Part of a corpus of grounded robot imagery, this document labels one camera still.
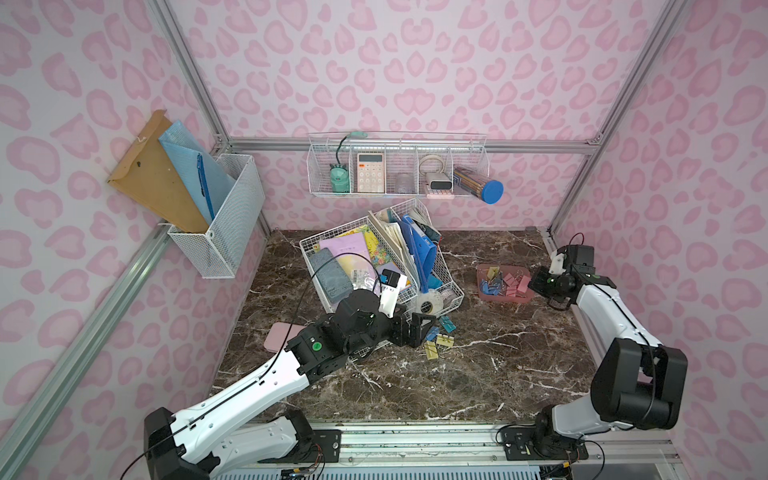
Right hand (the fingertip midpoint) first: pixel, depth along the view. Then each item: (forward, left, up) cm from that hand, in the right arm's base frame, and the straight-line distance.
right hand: (531, 276), depth 89 cm
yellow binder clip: (-16, +26, -9) cm, 32 cm away
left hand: (-20, +34, +15) cm, 42 cm away
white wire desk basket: (-2, +40, +15) cm, 42 cm away
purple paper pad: (+4, +54, +9) cm, 55 cm away
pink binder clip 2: (+2, +3, -11) cm, 11 cm away
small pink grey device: (+20, +28, +18) cm, 38 cm away
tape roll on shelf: (+32, +30, +20) cm, 49 cm away
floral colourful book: (+1, +45, +8) cm, 46 cm away
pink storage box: (+6, +4, -13) cm, 15 cm away
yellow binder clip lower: (-18, +30, -12) cm, 37 cm away
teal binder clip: (-10, +25, -11) cm, 29 cm away
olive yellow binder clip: (+9, +8, -10) cm, 16 cm away
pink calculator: (+27, +49, +18) cm, 59 cm away
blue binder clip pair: (+4, +9, -11) cm, 15 cm away
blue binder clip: (-13, +29, -11) cm, 34 cm away
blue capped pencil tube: (+15, +14, +20) cm, 28 cm away
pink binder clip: (+7, +2, -12) cm, 13 cm away
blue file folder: (+5, +33, +7) cm, 34 cm away
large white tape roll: (-4, +29, -6) cm, 30 cm away
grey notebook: (-9, +57, +12) cm, 59 cm away
